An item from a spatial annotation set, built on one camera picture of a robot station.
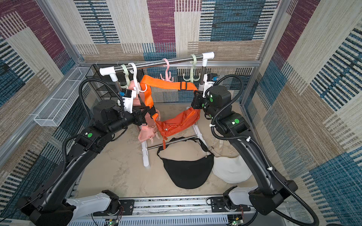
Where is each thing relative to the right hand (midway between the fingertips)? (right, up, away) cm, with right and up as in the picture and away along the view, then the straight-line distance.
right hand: (196, 94), depth 65 cm
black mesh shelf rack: (-63, +13, +43) cm, 78 cm away
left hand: (-21, -6, -1) cm, 22 cm away
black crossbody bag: (-3, -43, +18) cm, 47 cm away
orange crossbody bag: (-7, -13, +9) cm, 17 cm away
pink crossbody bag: (-25, -18, +13) cm, 34 cm away
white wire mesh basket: (-71, -8, +6) cm, 72 cm away
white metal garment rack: (+3, -23, +33) cm, 40 cm away
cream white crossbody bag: (+21, -39, +21) cm, 49 cm away
